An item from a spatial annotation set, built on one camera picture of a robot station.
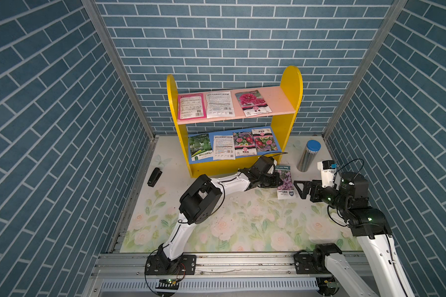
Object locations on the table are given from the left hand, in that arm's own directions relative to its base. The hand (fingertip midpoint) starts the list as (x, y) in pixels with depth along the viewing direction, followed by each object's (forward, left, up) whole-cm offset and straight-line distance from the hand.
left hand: (288, 185), depth 87 cm
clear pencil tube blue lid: (+16, -13, +9) cm, 23 cm away
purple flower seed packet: (-1, 0, -3) cm, 3 cm away
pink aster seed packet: (+23, +20, +4) cm, 30 cm away
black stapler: (+10, +68, -8) cm, 69 cm away
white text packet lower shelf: (+20, +31, +5) cm, 37 cm away
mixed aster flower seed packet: (+25, +9, +5) cm, 28 cm away
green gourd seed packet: (+20, +43, +4) cm, 48 cm away
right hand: (-8, -1, +16) cm, 17 cm away
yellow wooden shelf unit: (+31, +32, +6) cm, 44 cm away
